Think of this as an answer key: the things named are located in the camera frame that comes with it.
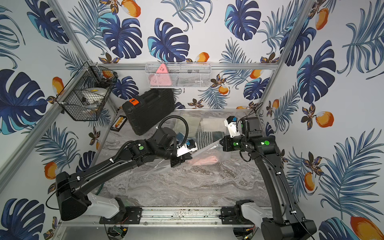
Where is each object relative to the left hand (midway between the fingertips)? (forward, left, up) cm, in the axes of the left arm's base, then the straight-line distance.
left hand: (190, 153), depth 69 cm
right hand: (+7, -15, +3) cm, 17 cm away
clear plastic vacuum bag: (+5, -19, -13) cm, 23 cm away
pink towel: (+3, -7, -12) cm, 14 cm away
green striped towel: (+24, -9, -21) cm, 33 cm away
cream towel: (+35, +1, -20) cm, 40 cm away
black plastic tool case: (+29, +30, -4) cm, 42 cm away
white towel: (+39, -15, -23) cm, 47 cm away
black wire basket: (+26, +62, +6) cm, 68 cm away
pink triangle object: (+44, +21, +10) cm, 50 cm away
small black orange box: (+34, +55, -23) cm, 68 cm away
